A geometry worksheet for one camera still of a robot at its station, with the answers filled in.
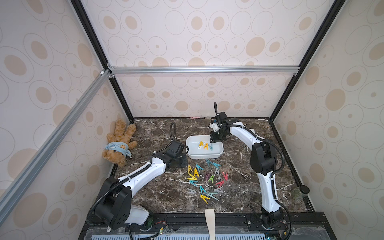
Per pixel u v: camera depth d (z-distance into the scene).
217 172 0.90
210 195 0.81
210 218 0.76
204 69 0.92
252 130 1.13
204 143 1.03
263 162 0.58
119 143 0.93
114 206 0.41
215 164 0.94
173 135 1.10
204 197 0.81
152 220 0.66
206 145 1.03
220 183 0.86
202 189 0.83
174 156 0.66
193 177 0.88
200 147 1.02
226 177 0.88
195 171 0.90
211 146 1.03
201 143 1.03
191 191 0.83
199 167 0.92
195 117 1.21
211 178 0.88
